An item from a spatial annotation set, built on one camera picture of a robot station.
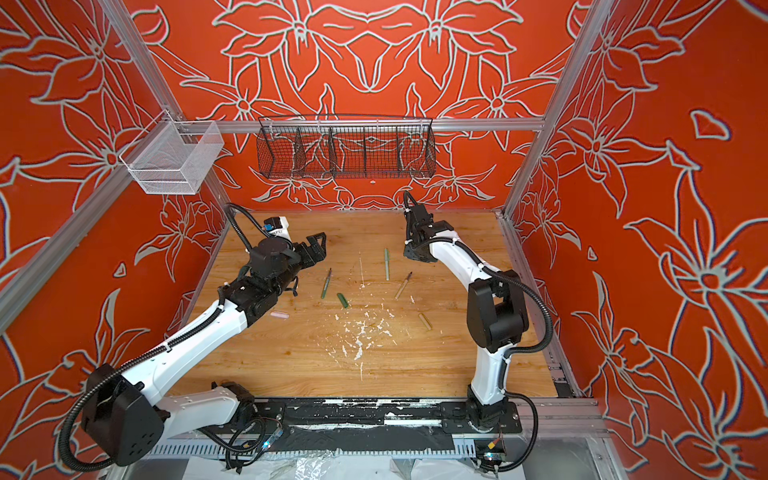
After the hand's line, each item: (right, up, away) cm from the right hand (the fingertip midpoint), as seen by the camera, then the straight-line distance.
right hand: (412, 249), depth 93 cm
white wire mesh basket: (-76, +29, -2) cm, 81 cm away
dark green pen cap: (-23, -17, +2) cm, 28 cm away
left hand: (-28, +4, -16) cm, 33 cm away
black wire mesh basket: (-24, +35, +8) cm, 43 cm away
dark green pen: (-28, -12, +4) cm, 31 cm away
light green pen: (-8, -5, +10) cm, 14 cm away
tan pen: (-3, -12, +4) cm, 13 cm away
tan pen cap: (+4, -22, -4) cm, 23 cm away
